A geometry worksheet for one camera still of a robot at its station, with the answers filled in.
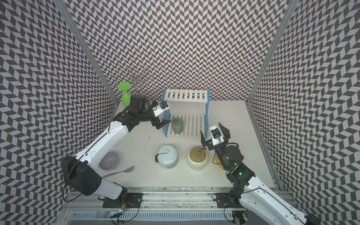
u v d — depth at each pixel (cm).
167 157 78
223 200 73
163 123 69
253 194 48
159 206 72
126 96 89
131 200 71
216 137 55
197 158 78
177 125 92
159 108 65
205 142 62
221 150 59
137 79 105
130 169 82
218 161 63
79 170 40
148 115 66
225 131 63
